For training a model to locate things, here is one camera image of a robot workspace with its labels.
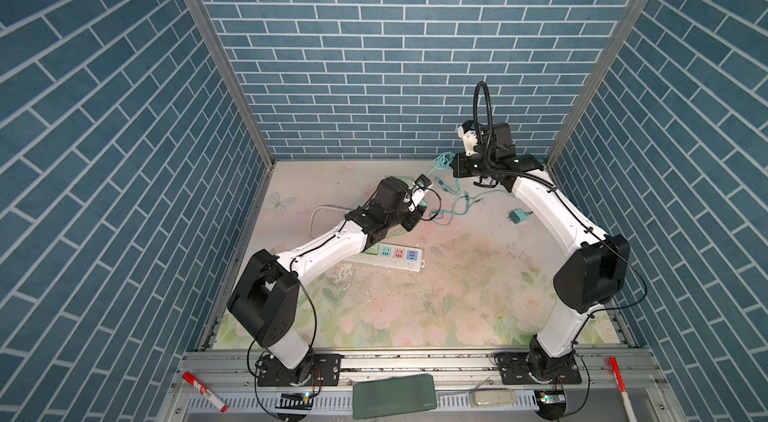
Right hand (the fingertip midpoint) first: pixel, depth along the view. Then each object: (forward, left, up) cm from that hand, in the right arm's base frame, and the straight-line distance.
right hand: (447, 158), depth 85 cm
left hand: (-11, +7, -8) cm, 15 cm away
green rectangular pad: (-55, +11, -25) cm, 62 cm away
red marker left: (-58, +56, -24) cm, 84 cm away
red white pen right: (-49, -44, -27) cm, 71 cm away
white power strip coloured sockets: (-20, +15, -24) cm, 35 cm away
